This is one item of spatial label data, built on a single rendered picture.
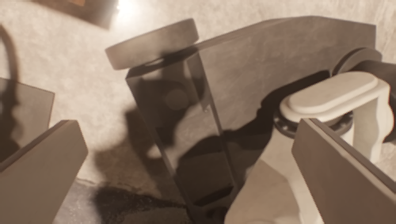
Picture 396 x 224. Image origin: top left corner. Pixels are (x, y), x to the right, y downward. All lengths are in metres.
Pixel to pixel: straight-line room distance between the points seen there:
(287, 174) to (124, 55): 0.33
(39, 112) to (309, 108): 0.64
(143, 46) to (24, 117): 0.43
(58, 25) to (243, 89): 0.47
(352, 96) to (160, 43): 0.35
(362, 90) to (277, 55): 0.18
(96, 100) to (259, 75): 0.43
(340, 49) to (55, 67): 0.72
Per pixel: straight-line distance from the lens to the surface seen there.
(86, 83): 0.60
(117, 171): 0.71
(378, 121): 0.48
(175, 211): 0.85
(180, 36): 0.38
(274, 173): 0.33
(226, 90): 0.44
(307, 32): 0.53
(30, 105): 0.66
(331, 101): 0.40
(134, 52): 0.37
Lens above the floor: 0.56
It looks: 64 degrees down
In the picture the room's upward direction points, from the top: 146 degrees clockwise
